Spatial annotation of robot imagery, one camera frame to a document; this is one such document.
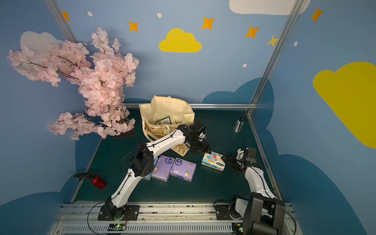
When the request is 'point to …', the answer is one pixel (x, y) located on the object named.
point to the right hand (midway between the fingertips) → (228, 159)
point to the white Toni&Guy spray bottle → (239, 125)
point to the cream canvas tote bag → (163, 116)
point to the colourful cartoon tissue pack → (214, 160)
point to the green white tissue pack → (168, 120)
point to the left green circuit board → (116, 227)
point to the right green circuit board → (237, 228)
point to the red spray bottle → (95, 180)
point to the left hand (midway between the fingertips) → (209, 153)
